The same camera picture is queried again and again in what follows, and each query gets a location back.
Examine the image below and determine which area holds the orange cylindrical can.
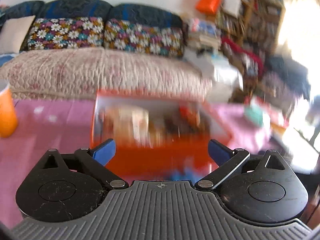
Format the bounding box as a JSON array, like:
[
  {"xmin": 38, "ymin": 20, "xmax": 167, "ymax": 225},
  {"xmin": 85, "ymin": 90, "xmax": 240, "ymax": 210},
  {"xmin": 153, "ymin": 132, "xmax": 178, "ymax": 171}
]
[{"xmin": 0, "ymin": 81, "xmax": 18, "ymax": 138}]

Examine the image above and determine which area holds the pink tablecloth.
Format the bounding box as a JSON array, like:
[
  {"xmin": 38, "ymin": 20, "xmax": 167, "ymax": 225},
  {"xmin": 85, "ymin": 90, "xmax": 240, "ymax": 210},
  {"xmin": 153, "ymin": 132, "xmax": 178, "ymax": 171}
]
[{"xmin": 0, "ymin": 99, "xmax": 288, "ymax": 228}]

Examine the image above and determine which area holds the orange cardboard box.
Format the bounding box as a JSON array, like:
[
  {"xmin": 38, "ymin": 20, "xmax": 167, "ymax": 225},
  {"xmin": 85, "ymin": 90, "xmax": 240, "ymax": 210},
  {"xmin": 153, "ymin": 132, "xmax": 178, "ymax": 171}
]
[{"xmin": 92, "ymin": 90, "xmax": 233, "ymax": 178}]

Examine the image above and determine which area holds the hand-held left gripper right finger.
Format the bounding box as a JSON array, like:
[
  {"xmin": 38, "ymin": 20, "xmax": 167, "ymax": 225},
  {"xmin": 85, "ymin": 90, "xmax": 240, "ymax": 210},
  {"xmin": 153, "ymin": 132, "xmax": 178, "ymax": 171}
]
[{"xmin": 195, "ymin": 139, "xmax": 288, "ymax": 190}]

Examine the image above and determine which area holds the orange paper bag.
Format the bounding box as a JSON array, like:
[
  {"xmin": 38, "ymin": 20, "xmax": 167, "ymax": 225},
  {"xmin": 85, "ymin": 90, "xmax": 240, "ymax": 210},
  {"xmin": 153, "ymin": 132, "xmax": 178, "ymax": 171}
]
[{"xmin": 196, "ymin": 0, "xmax": 220, "ymax": 13}]

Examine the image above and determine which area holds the wooden bookshelf with books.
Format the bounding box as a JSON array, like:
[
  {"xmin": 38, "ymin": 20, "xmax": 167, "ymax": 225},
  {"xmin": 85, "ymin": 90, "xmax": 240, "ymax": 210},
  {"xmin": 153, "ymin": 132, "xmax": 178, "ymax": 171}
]
[{"xmin": 220, "ymin": 0, "xmax": 285, "ymax": 50}]

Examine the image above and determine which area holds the beige quilted sofa cover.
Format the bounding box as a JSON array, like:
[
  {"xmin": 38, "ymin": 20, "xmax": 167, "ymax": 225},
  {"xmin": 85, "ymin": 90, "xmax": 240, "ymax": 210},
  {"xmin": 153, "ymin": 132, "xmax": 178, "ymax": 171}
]
[{"xmin": 0, "ymin": 47, "xmax": 213, "ymax": 100}]

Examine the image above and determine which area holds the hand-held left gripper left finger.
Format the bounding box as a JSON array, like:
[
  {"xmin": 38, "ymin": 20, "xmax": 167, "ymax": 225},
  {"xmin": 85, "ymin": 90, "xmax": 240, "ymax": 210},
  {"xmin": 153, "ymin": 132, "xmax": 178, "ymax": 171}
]
[{"xmin": 37, "ymin": 139, "xmax": 129, "ymax": 190}]

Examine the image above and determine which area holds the floral sofa cushion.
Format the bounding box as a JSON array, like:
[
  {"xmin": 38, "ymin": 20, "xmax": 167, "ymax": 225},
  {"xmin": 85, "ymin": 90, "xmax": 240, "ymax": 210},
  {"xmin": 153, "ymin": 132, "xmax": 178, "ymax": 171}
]
[
  {"xmin": 27, "ymin": 17, "xmax": 105, "ymax": 51},
  {"xmin": 104, "ymin": 19, "xmax": 185, "ymax": 58}
]

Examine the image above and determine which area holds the pile of snack packets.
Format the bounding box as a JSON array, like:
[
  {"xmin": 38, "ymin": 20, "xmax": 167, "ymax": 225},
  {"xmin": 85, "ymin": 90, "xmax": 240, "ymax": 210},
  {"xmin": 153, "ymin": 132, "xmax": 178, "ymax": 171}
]
[{"xmin": 105, "ymin": 105, "xmax": 203, "ymax": 145}]

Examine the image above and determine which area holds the plain beige cushion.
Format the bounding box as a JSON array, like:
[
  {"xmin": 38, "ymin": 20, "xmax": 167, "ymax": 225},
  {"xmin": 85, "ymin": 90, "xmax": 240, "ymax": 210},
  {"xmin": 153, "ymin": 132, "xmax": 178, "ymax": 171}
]
[{"xmin": 0, "ymin": 15, "xmax": 36, "ymax": 53}]

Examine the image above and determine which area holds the dark blue jacket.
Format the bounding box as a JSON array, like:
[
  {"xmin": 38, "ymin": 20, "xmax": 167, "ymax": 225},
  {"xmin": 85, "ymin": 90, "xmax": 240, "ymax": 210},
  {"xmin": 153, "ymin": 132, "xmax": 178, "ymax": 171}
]
[{"xmin": 265, "ymin": 55, "xmax": 310, "ymax": 98}]

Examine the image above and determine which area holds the stack of books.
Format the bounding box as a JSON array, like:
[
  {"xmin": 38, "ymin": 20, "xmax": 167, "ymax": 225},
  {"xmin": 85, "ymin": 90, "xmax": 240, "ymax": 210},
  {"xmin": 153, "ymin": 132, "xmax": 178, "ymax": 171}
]
[{"xmin": 187, "ymin": 17, "xmax": 222, "ymax": 50}]

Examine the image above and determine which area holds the red knitted cloth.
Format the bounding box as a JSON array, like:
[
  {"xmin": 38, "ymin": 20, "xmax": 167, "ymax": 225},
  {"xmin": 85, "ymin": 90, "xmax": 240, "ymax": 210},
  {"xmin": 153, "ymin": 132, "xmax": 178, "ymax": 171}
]
[{"xmin": 221, "ymin": 36, "xmax": 265, "ymax": 73}]

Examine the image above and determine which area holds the teal tissue pack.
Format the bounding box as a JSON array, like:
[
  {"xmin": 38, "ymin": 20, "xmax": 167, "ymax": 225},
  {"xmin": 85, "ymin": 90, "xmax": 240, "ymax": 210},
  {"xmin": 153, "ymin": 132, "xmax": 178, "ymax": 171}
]
[{"xmin": 244, "ymin": 104, "xmax": 265, "ymax": 127}]

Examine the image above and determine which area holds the red gift box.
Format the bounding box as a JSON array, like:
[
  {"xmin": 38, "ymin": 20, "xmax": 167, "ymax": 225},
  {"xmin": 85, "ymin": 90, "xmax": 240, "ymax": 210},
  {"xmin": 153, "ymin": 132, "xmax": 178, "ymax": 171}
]
[{"xmin": 250, "ymin": 97, "xmax": 288, "ymax": 135}]

